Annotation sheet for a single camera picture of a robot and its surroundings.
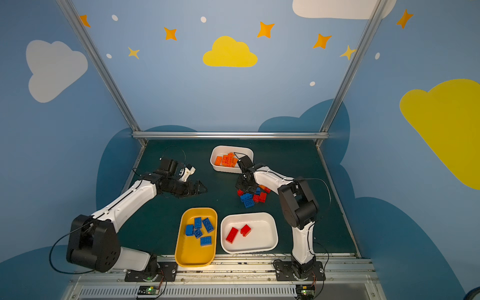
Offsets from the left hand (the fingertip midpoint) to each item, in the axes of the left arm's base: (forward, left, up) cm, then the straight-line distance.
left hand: (199, 190), depth 84 cm
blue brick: (-14, +4, -11) cm, 19 cm away
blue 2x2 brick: (0, -23, -12) cm, 26 cm away
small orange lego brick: (+28, -5, -12) cm, 30 cm away
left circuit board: (-37, +16, -13) cm, 42 cm away
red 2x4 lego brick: (-16, -15, -12) cm, 25 cm away
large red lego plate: (+7, -33, -11) cm, 36 cm away
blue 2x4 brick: (-12, -4, -12) cm, 17 cm away
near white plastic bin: (-16, -30, -14) cm, 36 cm away
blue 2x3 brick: (-19, -4, -10) cm, 22 cm away
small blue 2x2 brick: (-16, 0, -11) cm, 19 cm away
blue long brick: (+2, -22, -11) cm, 25 cm away
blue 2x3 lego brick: (-11, +1, -11) cm, 15 cm away
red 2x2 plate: (+3, -27, -12) cm, 30 cm away
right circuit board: (-36, -45, -13) cm, 59 cm away
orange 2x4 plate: (+9, -30, -10) cm, 33 cm away
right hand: (+8, -19, -9) cm, 22 cm away
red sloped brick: (+2, -31, -9) cm, 32 cm away
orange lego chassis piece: (+26, -12, -9) cm, 30 cm away
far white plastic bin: (+30, -17, -6) cm, 35 cm away
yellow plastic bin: (-24, +3, -12) cm, 26 cm away
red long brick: (+4, -19, -8) cm, 21 cm away
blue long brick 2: (+6, -28, -9) cm, 30 cm away
